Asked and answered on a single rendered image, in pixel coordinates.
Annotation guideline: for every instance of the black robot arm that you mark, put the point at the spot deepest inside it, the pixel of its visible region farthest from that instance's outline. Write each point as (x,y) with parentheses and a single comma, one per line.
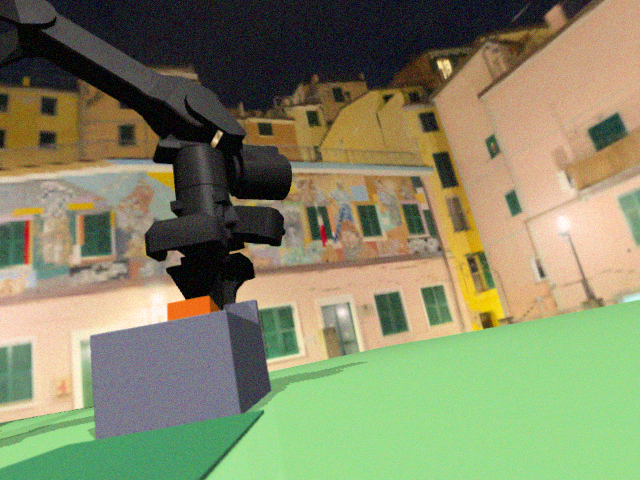
(183,113)

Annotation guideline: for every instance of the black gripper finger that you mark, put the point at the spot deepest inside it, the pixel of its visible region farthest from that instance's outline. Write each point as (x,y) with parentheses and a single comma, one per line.
(231,284)
(203,278)

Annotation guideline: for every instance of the orange l-shaped part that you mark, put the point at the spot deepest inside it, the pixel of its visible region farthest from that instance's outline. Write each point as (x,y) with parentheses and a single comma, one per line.
(191,307)

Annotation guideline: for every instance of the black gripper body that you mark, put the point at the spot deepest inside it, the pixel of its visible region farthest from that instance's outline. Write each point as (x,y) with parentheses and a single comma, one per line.
(195,232)

